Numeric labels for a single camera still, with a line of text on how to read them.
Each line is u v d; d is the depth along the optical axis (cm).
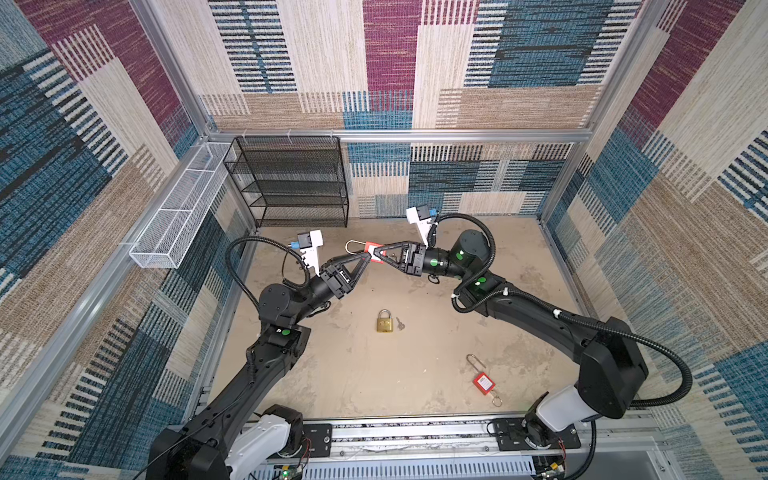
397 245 63
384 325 92
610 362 43
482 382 81
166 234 72
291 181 111
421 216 62
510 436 73
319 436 74
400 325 93
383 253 63
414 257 60
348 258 60
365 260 61
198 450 39
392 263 63
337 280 57
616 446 72
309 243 59
